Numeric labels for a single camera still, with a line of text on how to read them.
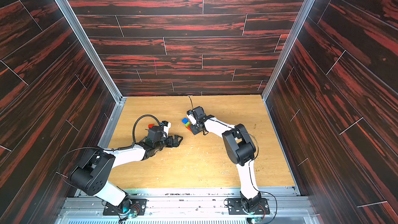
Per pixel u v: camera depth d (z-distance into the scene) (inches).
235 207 28.9
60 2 28.1
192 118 35.0
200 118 31.1
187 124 39.9
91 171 17.9
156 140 28.9
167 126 32.9
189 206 29.6
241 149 21.4
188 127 40.0
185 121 39.8
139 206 28.8
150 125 41.0
